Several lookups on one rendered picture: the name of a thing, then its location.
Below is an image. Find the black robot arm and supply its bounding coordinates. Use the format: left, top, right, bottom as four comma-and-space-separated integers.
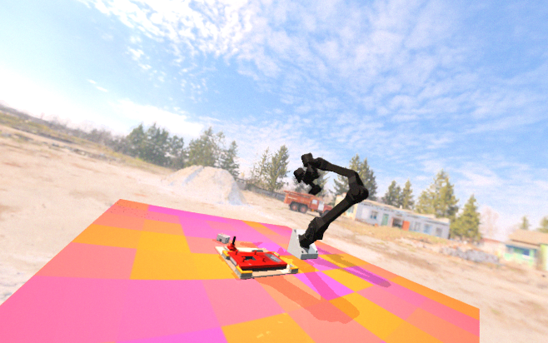
298, 152, 369, 249

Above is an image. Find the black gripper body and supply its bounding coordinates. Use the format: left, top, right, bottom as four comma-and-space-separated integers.
293, 167, 321, 196

